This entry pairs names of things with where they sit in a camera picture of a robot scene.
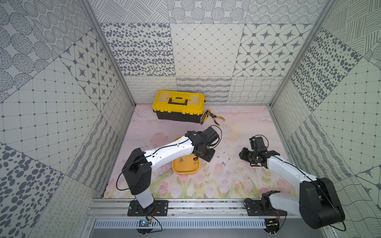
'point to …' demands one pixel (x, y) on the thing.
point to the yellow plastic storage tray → (187, 165)
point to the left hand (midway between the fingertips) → (210, 153)
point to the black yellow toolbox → (178, 106)
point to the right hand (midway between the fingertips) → (243, 156)
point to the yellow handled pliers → (207, 115)
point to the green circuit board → (144, 222)
